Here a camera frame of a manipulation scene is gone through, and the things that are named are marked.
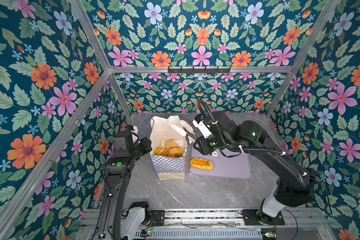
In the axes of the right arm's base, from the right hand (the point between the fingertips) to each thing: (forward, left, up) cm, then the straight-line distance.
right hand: (196, 142), depth 61 cm
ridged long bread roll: (+10, +20, -24) cm, 33 cm away
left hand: (+7, +20, -5) cm, 22 cm away
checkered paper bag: (-2, +14, -20) cm, 24 cm away
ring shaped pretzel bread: (+9, +12, -23) cm, 27 cm away
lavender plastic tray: (+6, -20, -32) cm, 38 cm away
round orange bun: (+19, +16, -30) cm, 38 cm away
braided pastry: (+6, -4, -31) cm, 31 cm away
